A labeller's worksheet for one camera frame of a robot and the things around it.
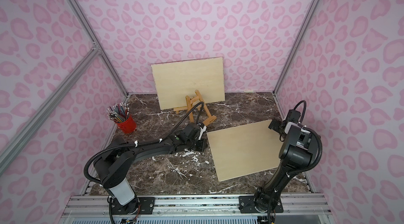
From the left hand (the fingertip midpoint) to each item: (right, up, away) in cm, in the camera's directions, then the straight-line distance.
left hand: (210, 146), depth 86 cm
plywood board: (+21, -4, +7) cm, 22 cm away
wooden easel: (-7, +26, +3) cm, 27 cm away
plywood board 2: (-22, +38, +14) cm, 46 cm away
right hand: (+44, +9, +12) cm, 46 cm away
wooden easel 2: (-21, +20, +18) cm, 34 cm away
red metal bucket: (-48, +10, +7) cm, 49 cm away
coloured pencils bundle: (-54, +18, +9) cm, 58 cm away
